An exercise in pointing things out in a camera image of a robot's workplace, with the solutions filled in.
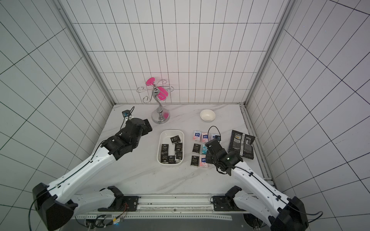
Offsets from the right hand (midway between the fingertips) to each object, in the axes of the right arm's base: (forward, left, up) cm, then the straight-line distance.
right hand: (205, 155), depth 81 cm
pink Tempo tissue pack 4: (-1, +1, -6) cm, 7 cm away
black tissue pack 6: (-1, +20, -6) cm, 21 cm away
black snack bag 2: (+8, -28, -7) cm, 30 cm away
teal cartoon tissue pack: (+7, 0, -6) cm, 9 cm away
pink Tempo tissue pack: (+17, +5, -7) cm, 19 cm away
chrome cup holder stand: (+34, +35, -7) cm, 49 cm away
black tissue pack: (+7, +5, -8) cm, 12 cm away
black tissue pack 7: (+2, +16, -6) cm, 17 cm away
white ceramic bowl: (+35, -3, -6) cm, 36 cm away
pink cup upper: (+41, +38, +20) cm, 60 cm away
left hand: (+8, +37, +15) cm, 41 cm away
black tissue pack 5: (+8, +17, -7) cm, 20 cm away
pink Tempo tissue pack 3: (+19, -7, -6) cm, 21 cm away
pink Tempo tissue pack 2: (+16, 0, -7) cm, 18 cm away
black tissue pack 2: (-1, +6, -7) cm, 9 cm away
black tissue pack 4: (+4, +26, -6) cm, 27 cm away
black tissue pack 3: (+13, +20, -6) cm, 24 cm away
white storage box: (+8, +22, -8) cm, 25 cm away
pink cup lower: (+30, +28, +19) cm, 45 cm away
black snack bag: (+14, -22, -8) cm, 28 cm away
